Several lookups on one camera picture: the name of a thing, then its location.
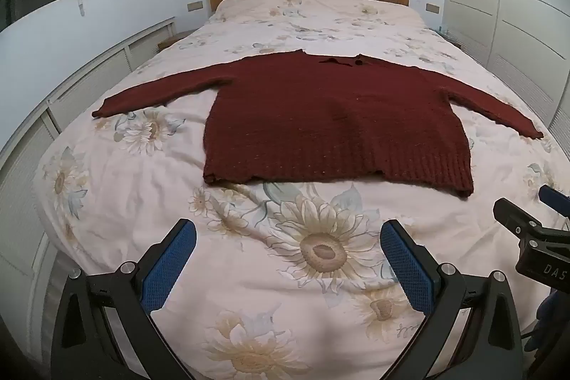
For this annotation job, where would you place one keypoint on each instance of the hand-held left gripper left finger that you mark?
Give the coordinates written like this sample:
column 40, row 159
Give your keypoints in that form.
column 171, row 268

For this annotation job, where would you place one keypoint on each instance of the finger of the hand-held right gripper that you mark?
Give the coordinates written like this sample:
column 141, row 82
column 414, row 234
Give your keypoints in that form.
column 554, row 197
column 516, row 217

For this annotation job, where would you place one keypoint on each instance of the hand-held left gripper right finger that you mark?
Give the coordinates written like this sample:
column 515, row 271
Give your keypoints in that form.
column 407, row 268

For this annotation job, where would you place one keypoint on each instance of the dark red knit sweater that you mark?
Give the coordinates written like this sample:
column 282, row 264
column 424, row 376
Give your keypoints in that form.
column 334, row 117

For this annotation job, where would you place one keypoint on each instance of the white wardrobe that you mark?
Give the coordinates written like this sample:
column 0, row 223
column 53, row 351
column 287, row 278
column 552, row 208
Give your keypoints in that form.
column 512, row 6

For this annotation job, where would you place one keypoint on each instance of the white louvered cabinet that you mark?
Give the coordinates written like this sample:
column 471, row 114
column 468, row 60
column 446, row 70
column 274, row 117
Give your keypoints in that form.
column 89, row 81

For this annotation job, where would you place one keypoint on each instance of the wooden bedside table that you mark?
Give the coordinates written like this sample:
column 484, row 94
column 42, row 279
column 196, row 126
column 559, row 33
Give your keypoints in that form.
column 171, row 41

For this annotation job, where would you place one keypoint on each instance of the wall switch plate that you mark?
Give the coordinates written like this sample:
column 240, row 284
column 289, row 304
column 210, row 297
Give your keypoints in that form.
column 433, row 8
column 195, row 6

